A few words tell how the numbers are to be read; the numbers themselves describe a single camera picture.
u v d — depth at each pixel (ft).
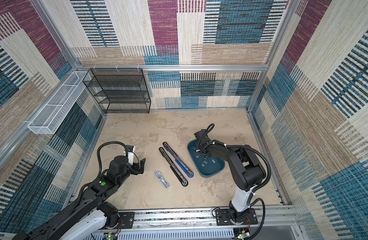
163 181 2.78
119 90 3.57
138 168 2.41
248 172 1.60
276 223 2.38
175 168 2.91
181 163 2.94
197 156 3.09
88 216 1.89
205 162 3.01
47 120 2.31
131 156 2.33
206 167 2.99
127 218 2.45
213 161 3.02
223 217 2.39
